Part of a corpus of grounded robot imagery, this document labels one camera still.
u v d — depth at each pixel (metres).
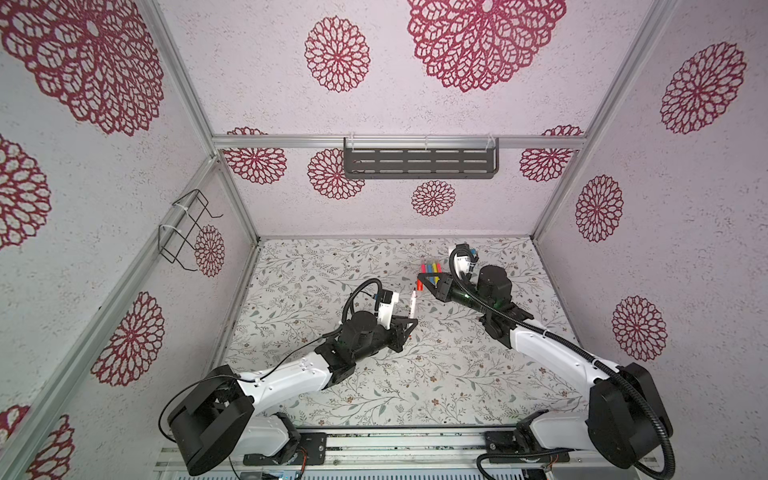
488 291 0.62
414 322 0.76
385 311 0.69
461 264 0.71
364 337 0.60
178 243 0.75
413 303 0.75
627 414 0.41
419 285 0.76
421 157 0.93
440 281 0.71
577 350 0.49
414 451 0.75
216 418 0.42
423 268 1.10
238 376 0.46
